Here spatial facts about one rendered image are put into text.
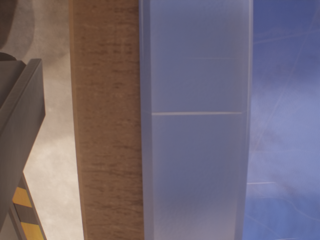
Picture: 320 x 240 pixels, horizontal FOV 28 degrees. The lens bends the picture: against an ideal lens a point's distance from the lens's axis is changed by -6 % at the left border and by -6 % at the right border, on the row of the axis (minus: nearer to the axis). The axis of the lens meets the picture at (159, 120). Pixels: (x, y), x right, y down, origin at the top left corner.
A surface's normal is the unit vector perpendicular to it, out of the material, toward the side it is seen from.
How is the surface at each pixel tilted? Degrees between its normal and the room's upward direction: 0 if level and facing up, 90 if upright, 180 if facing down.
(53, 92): 0
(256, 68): 0
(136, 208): 0
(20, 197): 90
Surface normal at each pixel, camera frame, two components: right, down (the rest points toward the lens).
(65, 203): -0.01, 0.39
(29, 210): 0.98, -0.18
